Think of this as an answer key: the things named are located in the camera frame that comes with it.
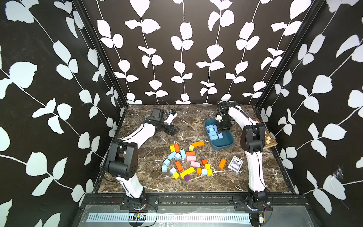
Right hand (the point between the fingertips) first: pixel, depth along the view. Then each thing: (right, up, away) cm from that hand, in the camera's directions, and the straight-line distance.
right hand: (219, 129), depth 100 cm
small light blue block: (-32, -24, -16) cm, 43 cm away
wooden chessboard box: (+35, -7, -2) cm, 36 cm away
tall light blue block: (-26, -16, -9) cm, 32 cm away
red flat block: (-21, -16, -8) cm, 28 cm away
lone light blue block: (-5, 0, +2) cm, 6 cm away
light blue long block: (-34, -17, -9) cm, 39 cm away
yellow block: (-34, -12, -7) cm, 36 cm away
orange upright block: (-29, -22, -14) cm, 39 cm away
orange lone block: (-1, -21, -12) cm, 24 cm away
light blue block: (-36, -20, -14) cm, 43 cm away
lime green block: (-21, -12, -7) cm, 25 cm away
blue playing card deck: (+7, -21, -13) cm, 26 cm away
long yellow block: (-23, -25, -16) cm, 37 cm away
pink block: (-18, -21, -12) cm, 31 cm away
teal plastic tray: (+6, -8, 0) cm, 10 cm away
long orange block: (-16, -10, -2) cm, 19 cm away
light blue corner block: (-38, -23, -15) cm, 47 cm away
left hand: (-32, +4, -7) cm, 33 cm away
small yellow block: (-30, -26, -18) cm, 44 cm away
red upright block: (-30, -13, -6) cm, 33 cm away
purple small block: (-23, -27, -18) cm, 40 cm away
